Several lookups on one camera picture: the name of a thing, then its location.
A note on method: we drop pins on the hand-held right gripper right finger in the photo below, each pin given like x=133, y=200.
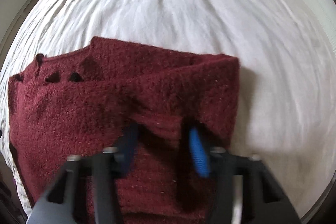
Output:
x=198, y=153

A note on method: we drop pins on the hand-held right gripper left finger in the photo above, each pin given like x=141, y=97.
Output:
x=128, y=145

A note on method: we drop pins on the dark red knit sweater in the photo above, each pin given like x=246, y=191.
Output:
x=78, y=108

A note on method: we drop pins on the bed with white sheet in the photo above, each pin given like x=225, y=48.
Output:
x=170, y=16

